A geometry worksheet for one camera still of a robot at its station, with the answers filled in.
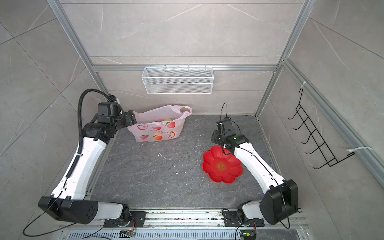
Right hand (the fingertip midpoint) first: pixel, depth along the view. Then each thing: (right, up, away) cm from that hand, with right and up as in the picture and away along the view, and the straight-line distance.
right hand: (215, 134), depth 83 cm
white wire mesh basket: (-24, +37, +17) cm, 47 cm away
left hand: (-46, +12, -10) cm, 48 cm away
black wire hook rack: (+45, +6, -11) cm, 46 cm away
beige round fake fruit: (-32, +10, +26) cm, 42 cm away
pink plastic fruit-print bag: (-32, +6, +2) cm, 32 cm away
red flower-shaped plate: (+5, -21, +9) cm, 24 cm away
